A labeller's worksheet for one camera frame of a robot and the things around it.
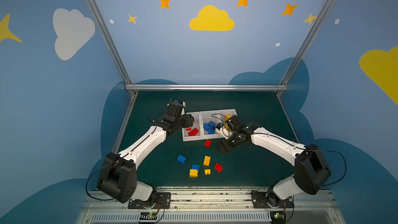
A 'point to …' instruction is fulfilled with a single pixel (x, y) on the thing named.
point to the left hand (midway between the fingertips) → (189, 117)
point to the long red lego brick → (193, 132)
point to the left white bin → (197, 124)
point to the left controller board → (148, 215)
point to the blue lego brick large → (181, 158)
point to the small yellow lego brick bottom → (207, 171)
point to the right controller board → (278, 217)
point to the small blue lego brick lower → (196, 167)
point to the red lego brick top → (208, 143)
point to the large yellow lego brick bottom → (193, 173)
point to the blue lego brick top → (206, 126)
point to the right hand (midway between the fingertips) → (224, 144)
